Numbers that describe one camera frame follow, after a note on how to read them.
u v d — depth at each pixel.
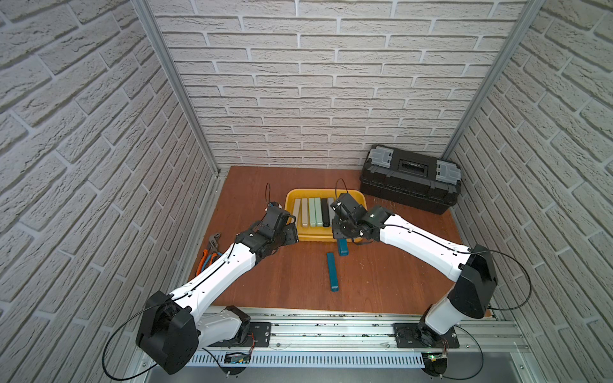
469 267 0.44
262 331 0.74
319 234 0.97
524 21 0.71
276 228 0.62
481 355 0.71
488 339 0.75
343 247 0.77
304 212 1.00
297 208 1.01
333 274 0.90
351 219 0.61
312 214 1.00
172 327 0.39
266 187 1.12
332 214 0.66
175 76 0.85
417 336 0.73
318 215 0.98
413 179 0.95
